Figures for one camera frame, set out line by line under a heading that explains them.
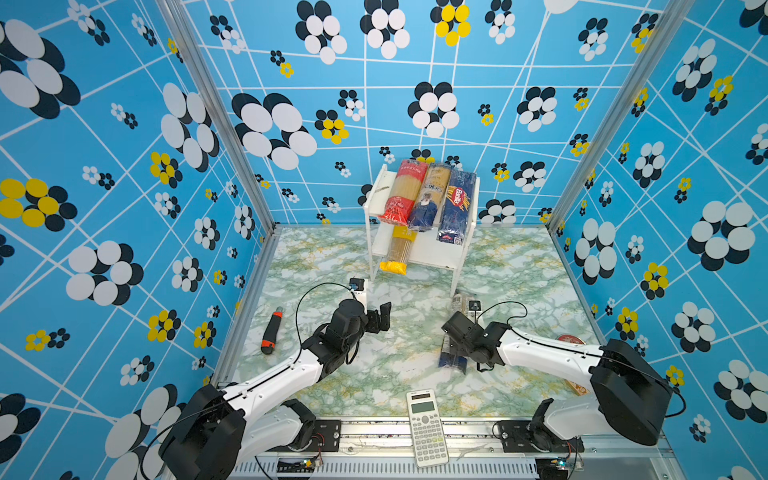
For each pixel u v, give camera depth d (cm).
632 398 42
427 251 93
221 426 40
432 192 79
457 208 73
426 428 74
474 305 78
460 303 96
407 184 82
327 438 73
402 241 89
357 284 72
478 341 65
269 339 89
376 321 74
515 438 73
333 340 63
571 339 87
